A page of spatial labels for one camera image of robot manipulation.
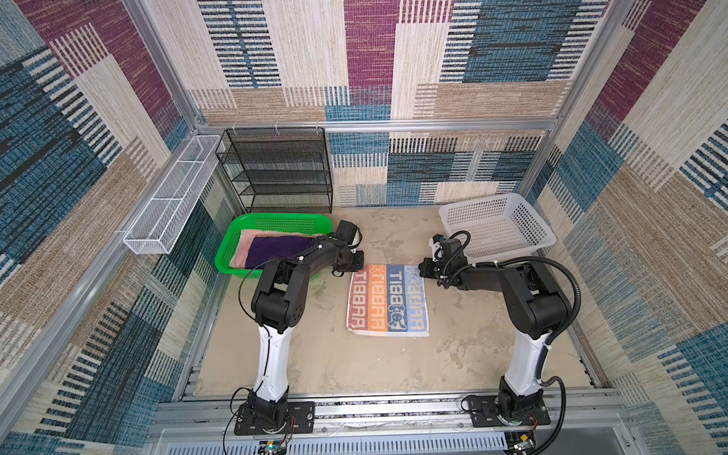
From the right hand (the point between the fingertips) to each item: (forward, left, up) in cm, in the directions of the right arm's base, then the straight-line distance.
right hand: (419, 268), depth 102 cm
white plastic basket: (+17, -34, 0) cm, 38 cm away
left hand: (+2, +21, +2) cm, 21 cm away
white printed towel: (-12, +12, 0) cm, 17 cm away
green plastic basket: (+23, +56, +2) cm, 60 cm away
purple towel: (+6, +55, +7) cm, 56 cm away
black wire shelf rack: (+35, +51, +18) cm, 64 cm away
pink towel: (+13, +63, +4) cm, 65 cm away
